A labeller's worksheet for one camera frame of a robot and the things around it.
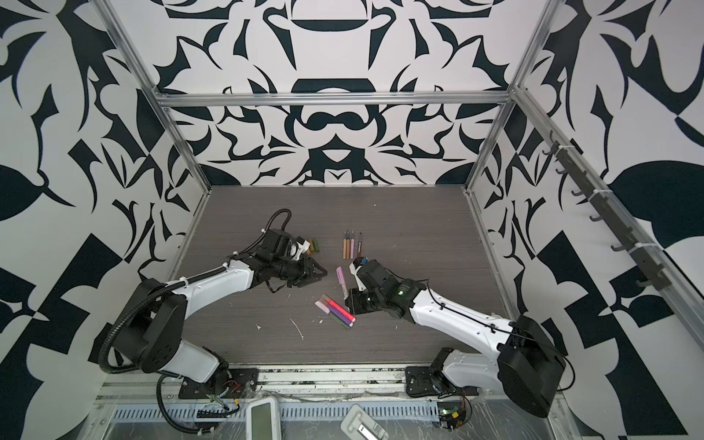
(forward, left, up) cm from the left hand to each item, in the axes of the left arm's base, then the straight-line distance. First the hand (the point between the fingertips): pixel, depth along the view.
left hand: (329, 271), depth 83 cm
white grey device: (-37, -8, -9) cm, 39 cm away
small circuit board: (-35, -31, -12) cm, 49 cm away
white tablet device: (-35, +15, -7) cm, 39 cm away
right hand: (-9, -5, -1) cm, 11 cm away
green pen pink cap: (-8, +2, -11) cm, 13 cm away
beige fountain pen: (+16, -5, -11) cm, 20 cm away
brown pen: (+15, -10, -11) cm, 21 cm away
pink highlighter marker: (-7, -2, -11) cm, 13 cm away
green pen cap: (+16, +6, -10) cm, 20 cm away
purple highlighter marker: (-10, -3, -10) cm, 15 cm away
